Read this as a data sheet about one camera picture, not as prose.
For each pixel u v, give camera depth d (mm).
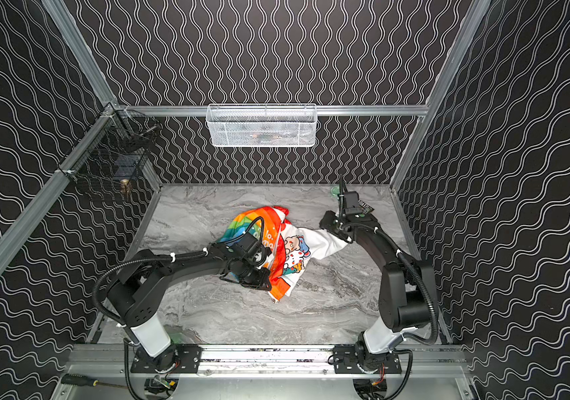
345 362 732
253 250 757
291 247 927
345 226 662
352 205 709
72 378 699
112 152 954
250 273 764
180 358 735
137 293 471
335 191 1169
